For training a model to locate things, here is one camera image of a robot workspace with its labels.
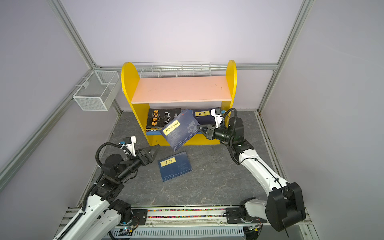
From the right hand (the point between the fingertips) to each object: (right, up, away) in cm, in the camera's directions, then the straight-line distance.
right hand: (196, 128), depth 72 cm
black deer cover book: (-24, +6, +20) cm, 31 cm away
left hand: (-19, -10, -1) cm, 22 cm away
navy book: (-10, -1, +2) cm, 11 cm away
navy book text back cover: (+4, +7, +19) cm, 21 cm away
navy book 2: (-14, -23, +18) cm, 32 cm away
